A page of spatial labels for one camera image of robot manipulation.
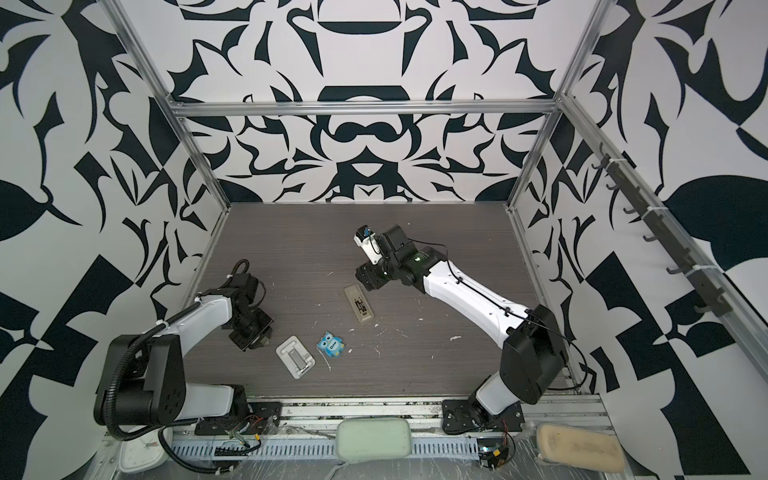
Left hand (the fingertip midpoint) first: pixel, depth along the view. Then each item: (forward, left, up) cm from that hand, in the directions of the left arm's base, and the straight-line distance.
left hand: (269, 332), depth 87 cm
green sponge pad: (-27, -30, +2) cm, 40 cm away
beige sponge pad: (-30, -75, +4) cm, 81 cm away
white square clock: (-28, +22, +2) cm, 36 cm away
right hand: (+10, -29, +18) cm, 35 cm away
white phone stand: (-7, -8, 0) cm, 11 cm away
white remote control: (+9, -25, 0) cm, 27 cm away
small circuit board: (-30, -57, -2) cm, 65 cm away
